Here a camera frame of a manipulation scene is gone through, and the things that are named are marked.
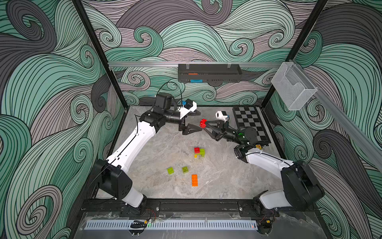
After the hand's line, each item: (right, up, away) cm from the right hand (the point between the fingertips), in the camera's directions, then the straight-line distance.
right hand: (205, 125), depth 65 cm
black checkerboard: (+40, +4, +45) cm, 60 cm away
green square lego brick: (+1, -18, +23) cm, 29 cm away
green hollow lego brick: (-9, -28, +20) cm, 35 cm away
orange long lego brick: (-4, -32, +18) cm, 37 cm away
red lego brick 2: (-2, -17, +23) cm, 29 cm away
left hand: (-2, +3, +2) cm, 4 cm away
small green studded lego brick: (-18, -28, +20) cm, 39 cm away
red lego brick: (-1, +1, 0) cm, 1 cm away
